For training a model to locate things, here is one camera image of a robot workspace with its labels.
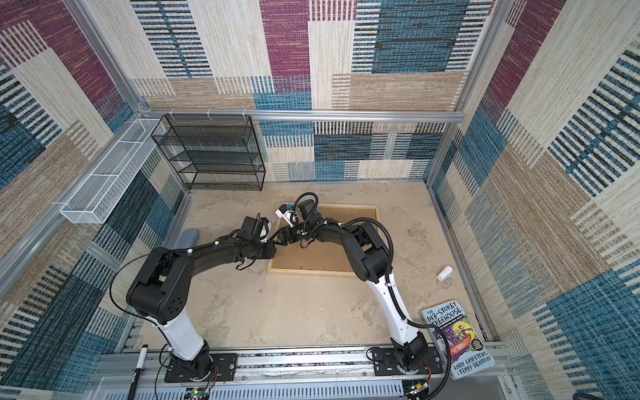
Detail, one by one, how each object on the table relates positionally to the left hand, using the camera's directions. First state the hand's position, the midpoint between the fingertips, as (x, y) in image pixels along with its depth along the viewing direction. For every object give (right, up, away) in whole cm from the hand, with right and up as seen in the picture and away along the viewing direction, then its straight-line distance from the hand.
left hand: (275, 247), depth 97 cm
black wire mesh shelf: (-30, +39, +14) cm, 51 cm away
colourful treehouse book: (+60, -27, -24) cm, 70 cm away
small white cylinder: (+61, -8, -7) cm, 62 cm away
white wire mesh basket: (-45, +17, -27) cm, 55 cm away
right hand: (0, +1, +1) cm, 1 cm away
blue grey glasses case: (-35, +3, +3) cm, 36 cm away
